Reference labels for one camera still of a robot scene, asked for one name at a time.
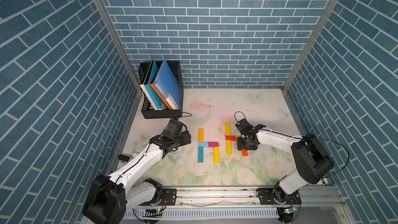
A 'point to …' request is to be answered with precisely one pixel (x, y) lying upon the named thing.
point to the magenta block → (212, 144)
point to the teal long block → (200, 154)
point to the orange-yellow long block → (201, 135)
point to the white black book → (145, 71)
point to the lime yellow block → (228, 147)
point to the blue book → (168, 81)
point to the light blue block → (204, 144)
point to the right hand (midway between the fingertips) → (243, 147)
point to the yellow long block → (216, 154)
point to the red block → (230, 138)
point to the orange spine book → (160, 95)
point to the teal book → (153, 71)
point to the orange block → (245, 152)
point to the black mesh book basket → (147, 111)
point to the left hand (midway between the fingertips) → (191, 137)
